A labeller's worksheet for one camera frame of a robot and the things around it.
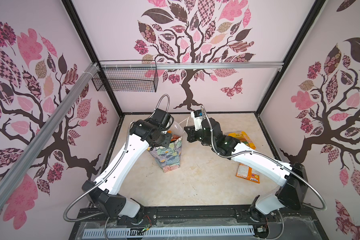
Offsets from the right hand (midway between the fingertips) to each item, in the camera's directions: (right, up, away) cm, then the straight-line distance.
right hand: (184, 126), depth 73 cm
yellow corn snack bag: (+40, -8, +25) cm, 48 cm away
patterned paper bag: (-8, -18, +5) cm, 20 cm away
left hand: (-11, -8, 0) cm, 14 cm away
